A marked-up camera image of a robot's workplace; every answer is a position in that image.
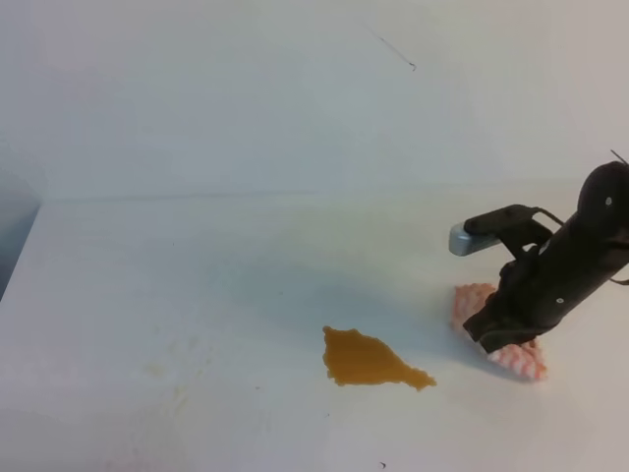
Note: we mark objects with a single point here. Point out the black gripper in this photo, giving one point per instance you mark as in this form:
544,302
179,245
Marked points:
586,252

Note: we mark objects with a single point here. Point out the pink white rag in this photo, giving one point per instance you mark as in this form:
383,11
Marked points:
523,361

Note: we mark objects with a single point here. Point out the brown coffee stain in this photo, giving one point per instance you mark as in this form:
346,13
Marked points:
353,358

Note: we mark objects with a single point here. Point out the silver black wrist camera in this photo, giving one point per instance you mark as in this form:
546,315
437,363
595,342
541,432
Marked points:
512,226

